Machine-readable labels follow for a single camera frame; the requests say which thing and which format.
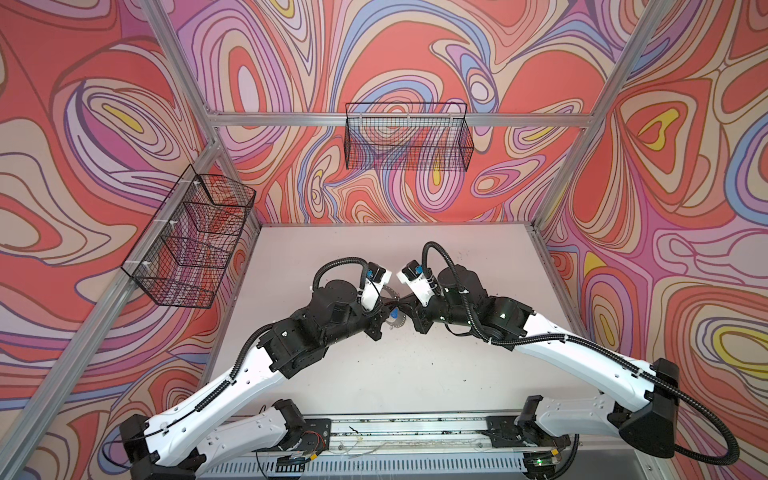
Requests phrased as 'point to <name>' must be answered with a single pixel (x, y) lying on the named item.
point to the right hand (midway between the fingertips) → (402, 310)
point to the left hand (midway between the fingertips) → (401, 303)
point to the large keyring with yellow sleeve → (392, 300)
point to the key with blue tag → (394, 314)
